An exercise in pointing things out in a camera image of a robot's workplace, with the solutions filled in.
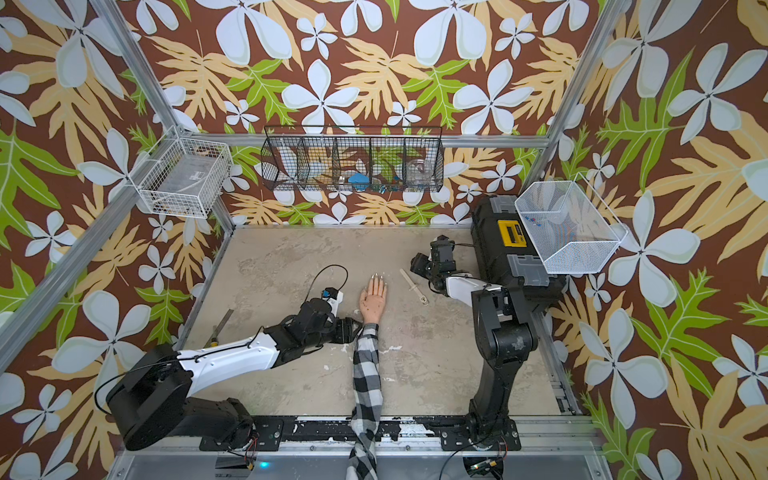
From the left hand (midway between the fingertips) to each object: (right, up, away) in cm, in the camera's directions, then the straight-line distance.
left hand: (357, 321), depth 85 cm
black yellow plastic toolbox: (+45, +21, +6) cm, 50 cm away
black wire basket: (-2, +52, +13) cm, 54 cm away
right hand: (+19, +18, +16) cm, 30 cm away
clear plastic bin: (+61, +27, -1) cm, 66 cm away
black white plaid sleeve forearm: (+3, -28, -19) cm, 34 cm away
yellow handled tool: (-45, -7, +5) cm, 45 cm away
